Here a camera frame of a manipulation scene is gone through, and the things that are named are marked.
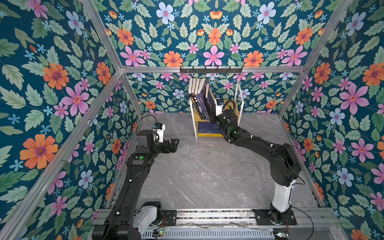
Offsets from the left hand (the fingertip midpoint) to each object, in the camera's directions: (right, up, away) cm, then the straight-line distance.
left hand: (172, 136), depth 75 cm
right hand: (+21, +17, +9) cm, 29 cm away
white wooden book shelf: (+44, +25, +40) cm, 64 cm away
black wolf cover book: (+11, +19, +2) cm, 22 cm away
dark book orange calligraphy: (+13, +20, +1) cm, 23 cm away
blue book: (+19, +4, +23) cm, 30 cm away
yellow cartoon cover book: (+21, -1, +26) cm, 33 cm away
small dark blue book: (+20, +18, +3) cm, 27 cm away
